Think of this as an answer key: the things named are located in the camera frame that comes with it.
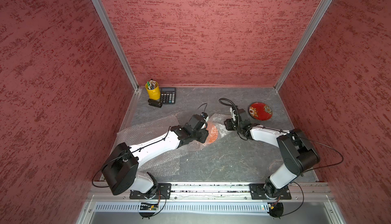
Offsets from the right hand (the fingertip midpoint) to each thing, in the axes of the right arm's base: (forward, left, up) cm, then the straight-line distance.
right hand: (227, 124), depth 96 cm
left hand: (-11, +15, +7) cm, 20 cm away
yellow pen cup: (+23, +51, +5) cm, 56 cm away
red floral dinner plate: (+13, -27, -5) cm, 30 cm away
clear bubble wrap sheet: (-24, +37, -2) cm, 44 cm away
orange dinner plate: (-7, +10, -1) cm, 12 cm away
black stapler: (+19, +51, -1) cm, 54 cm away
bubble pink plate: (-2, +50, 0) cm, 50 cm away
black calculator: (+27, +42, 0) cm, 49 cm away
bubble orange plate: (+4, +5, -2) cm, 7 cm away
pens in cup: (+24, +50, +15) cm, 57 cm away
